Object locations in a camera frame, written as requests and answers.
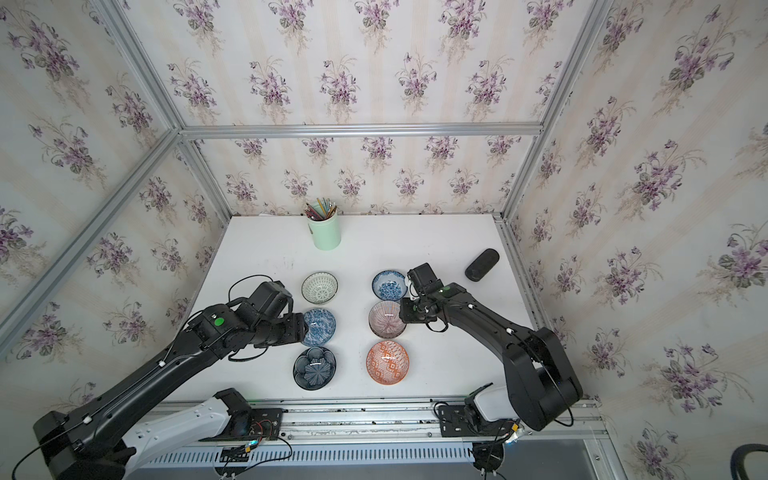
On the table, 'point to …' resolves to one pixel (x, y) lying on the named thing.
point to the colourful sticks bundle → (322, 211)
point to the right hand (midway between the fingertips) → (406, 314)
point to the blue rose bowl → (390, 285)
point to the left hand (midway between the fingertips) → (304, 335)
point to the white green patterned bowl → (319, 288)
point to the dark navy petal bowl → (314, 368)
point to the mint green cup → (326, 233)
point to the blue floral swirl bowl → (321, 327)
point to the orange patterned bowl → (387, 362)
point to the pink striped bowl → (385, 321)
